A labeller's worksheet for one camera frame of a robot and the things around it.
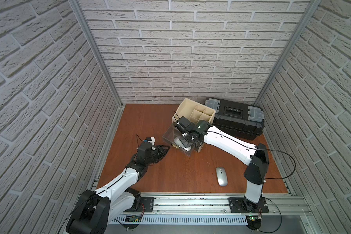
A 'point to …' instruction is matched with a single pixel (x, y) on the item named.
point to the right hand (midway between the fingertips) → (189, 138)
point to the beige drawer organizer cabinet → (195, 111)
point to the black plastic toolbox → (238, 118)
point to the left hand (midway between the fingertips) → (171, 146)
